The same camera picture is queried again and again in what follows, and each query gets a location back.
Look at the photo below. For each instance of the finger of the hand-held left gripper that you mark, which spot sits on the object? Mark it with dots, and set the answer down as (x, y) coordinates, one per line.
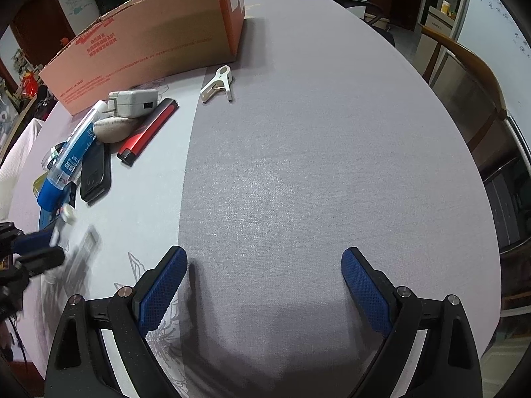
(41, 259)
(33, 240)

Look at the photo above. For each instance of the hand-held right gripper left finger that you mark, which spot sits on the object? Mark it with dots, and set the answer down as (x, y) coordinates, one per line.
(161, 290)

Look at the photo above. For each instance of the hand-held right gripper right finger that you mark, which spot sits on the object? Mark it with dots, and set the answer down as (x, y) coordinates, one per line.
(367, 294)

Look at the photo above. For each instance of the olive green tape roll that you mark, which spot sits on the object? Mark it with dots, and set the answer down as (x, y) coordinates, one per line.
(38, 188)

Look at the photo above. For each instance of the cardboard box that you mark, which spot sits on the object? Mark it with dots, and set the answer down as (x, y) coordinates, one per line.
(145, 41)

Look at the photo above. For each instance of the cloth-covered desktop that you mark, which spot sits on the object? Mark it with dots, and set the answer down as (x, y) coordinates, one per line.
(311, 153)

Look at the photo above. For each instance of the blue flat box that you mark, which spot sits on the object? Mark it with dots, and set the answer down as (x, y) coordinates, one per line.
(45, 217)

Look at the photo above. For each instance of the black phone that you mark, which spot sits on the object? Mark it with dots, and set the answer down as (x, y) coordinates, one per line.
(93, 174)

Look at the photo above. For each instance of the clear tube blue cap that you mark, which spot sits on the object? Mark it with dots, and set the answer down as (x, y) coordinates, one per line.
(70, 157)

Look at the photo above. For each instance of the beige stone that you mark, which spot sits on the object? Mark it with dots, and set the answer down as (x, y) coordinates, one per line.
(114, 129)

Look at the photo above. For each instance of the red black lighter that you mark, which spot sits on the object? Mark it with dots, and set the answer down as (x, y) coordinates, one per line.
(149, 130)

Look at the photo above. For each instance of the white charger plug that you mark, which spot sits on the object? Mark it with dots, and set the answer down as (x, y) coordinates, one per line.
(135, 103)

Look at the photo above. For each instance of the white clothespin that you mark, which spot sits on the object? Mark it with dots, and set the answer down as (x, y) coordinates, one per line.
(218, 81)

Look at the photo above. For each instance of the wooden chair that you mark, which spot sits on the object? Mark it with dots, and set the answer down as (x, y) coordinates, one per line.
(468, 56)

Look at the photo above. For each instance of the black office chair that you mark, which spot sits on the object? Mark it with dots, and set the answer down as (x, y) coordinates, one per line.
(373, 12)

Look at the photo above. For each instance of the whiteboard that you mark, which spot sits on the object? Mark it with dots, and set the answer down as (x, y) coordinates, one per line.
(498, 20)

